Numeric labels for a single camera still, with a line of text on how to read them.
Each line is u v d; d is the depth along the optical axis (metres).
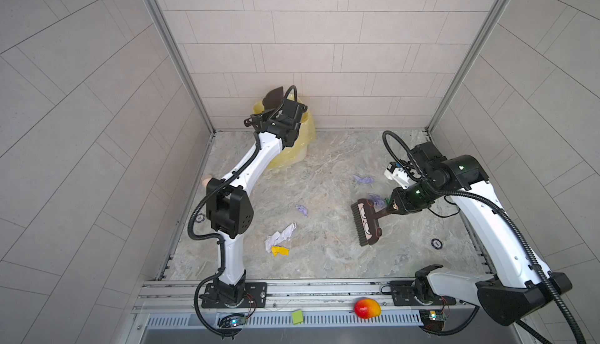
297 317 0.68
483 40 0.84
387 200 0.63
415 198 0.56
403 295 0.71
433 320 0.68
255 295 0.71
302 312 0.69
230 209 0.49
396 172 0.63
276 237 0.82
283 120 0.66
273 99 0.83
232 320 0.65
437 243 0.82
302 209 0.89
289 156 0.94
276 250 0.79
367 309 0.66
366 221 0.74
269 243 0.81
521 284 0.37
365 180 0.97
